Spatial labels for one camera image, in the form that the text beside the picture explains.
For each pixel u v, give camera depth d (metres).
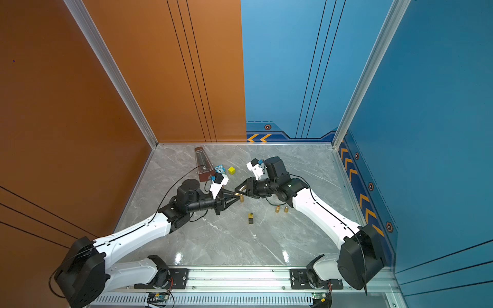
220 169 1.06
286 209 0.90
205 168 0.98
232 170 1.05
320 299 0.70
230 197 0.71
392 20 0.72
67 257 0.42
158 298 0.72
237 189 0.72
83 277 0.40
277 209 0.89
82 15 0.71
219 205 0.66
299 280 0.72
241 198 0.73
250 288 0.73
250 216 0.93
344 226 0.44
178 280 0.74
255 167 0.71
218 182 0.66
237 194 0.72
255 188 0.67
